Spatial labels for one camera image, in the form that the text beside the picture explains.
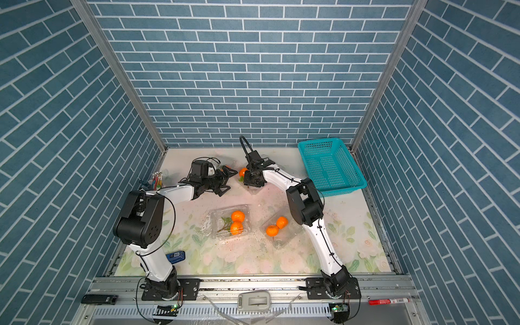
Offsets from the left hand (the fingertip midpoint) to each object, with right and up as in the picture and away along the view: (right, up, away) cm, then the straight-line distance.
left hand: (239, 178), depth 94 cm
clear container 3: (+21, -25, -7) cm, 33 cm away
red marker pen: (+55, -42, -23) cm, 73 cm away
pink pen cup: (-35, 0, -7) cm, 36 cm away
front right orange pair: (+20, -19, -7) cm, 28 cm away
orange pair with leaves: (0, +2, +7) cm, 7 cm away
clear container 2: (-8, -19, -3) cm, 21 cm away
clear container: (+4, -6, +7) cm, 10 cm away
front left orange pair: (-1, -19, -9) cm, 21 cm away
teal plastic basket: (+48, +5, +18) cm, 52 cm away
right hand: (+3, -3, +8) cm, 9 cm away
